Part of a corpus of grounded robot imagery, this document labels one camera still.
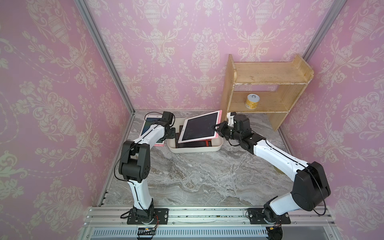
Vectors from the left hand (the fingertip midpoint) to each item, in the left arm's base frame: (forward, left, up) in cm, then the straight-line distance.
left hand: (169, 134), depth 98 cm
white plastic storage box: (-2, -31, -7) cm, 32 cm away
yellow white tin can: (+11, -51, +20) cm, 56 cm away
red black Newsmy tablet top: (-2, -25, -5) cm, 26 cm away
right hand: (-6, -26, +17) cm, 32 cm away
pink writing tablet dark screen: (+3, -19, +5) cm, 20 cm away
